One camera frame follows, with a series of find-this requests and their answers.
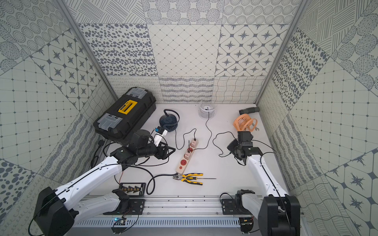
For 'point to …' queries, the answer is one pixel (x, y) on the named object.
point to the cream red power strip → (183, 162)
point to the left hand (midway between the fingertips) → (169, 143)
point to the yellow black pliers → (179, 177)
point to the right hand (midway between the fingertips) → (230, 148)
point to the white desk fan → (207, 110)
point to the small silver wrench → (256, 129)
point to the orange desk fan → (241, 123)
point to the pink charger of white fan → (193, 143)
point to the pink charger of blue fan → (187, 156)
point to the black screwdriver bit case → (134, 189)
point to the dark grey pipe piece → (249, 110)
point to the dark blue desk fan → (169, 121)
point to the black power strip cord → (147, 193)
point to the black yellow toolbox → (120, 123)
